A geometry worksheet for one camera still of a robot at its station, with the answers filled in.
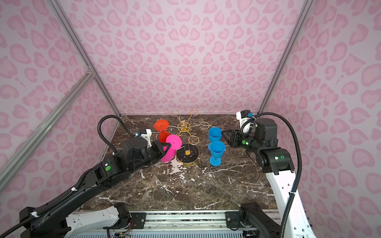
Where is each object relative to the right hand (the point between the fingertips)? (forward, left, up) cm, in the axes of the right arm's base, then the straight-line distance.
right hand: (224, 133), depth 64 cm
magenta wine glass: (-1, +22, -6) cm, 22 cm away
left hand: (-4, +22, -2) cm, 22 cm away
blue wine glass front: (+3, +1, -21) cm, 21 cm away
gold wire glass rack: (+8, +18, -33) cm, 39 cm away
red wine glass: (+9, +30, -6) cm, 31 cm away
